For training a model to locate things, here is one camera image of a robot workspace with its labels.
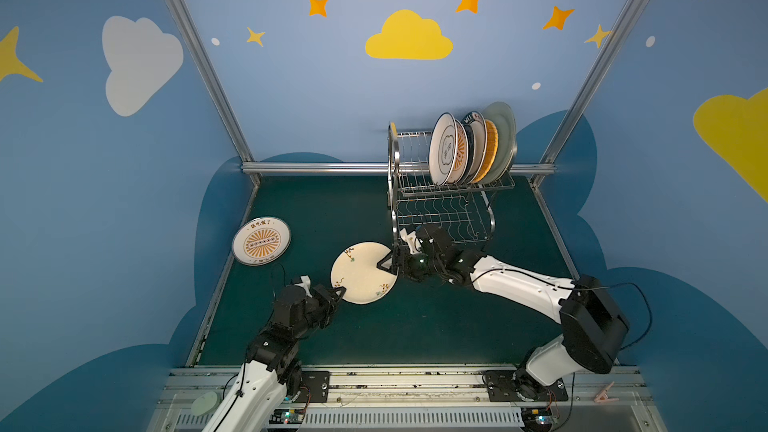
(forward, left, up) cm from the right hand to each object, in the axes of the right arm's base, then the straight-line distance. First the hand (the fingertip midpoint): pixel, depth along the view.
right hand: (386, 265), depth 80 cm
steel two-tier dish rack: (+27, -24, -10) cm, 38 cm away
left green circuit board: (-34, +22, -15) cm, 43 cm away
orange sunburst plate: (+14, +44, -14) cm, 49 cm away
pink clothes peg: (-25, -56, -15) cm, 63 cm away
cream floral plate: (+1, +9, -4) cm, 10 cm away
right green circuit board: (-31, -38, -16) cm, 52 cm away
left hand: (-6, +9, -3) cm, 11 cm away
